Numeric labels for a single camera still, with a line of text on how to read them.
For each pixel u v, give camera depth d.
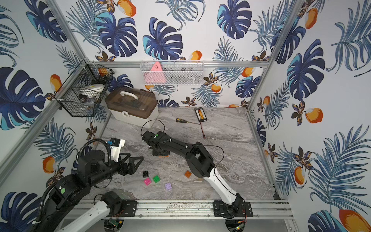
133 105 0.97
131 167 0.56
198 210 0.76
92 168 0.46
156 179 0.83
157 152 0.79
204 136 1.03
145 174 0.84
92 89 0.80
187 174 0.86
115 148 0.57
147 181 0.83
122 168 0.55
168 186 0.80
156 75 0.90
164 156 0.94
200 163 0.56
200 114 1.15
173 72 0.93
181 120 1.10
